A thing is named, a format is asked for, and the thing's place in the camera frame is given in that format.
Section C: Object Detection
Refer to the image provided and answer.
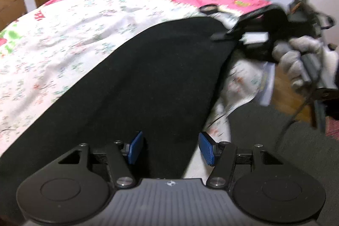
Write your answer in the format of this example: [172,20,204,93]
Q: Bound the black pants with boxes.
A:
[0,7,288,219]

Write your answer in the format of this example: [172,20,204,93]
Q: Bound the right hand grey glove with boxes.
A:
[272,36,322,91]

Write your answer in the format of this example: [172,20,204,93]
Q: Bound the white floral bed sheet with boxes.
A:
[0,0,276,179]

